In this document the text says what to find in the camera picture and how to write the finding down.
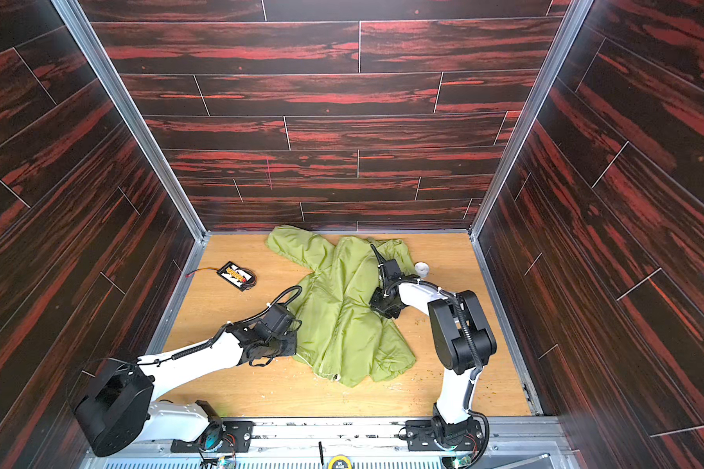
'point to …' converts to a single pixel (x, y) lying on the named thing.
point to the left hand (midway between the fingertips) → (298, 344)
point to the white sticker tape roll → (421, 269)
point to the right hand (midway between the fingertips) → (380, 306)
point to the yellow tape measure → (339, 462)
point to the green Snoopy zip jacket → (338, 332)
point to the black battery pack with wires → (242, 277)
